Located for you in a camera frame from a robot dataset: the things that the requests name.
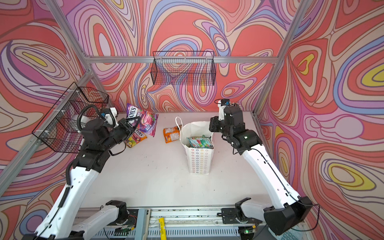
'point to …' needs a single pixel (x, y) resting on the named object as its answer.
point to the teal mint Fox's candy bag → (200, 142)
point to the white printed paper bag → (200, 159)
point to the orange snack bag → (172, 133)
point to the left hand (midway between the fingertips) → (141, 118)
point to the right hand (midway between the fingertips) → (212, 122)
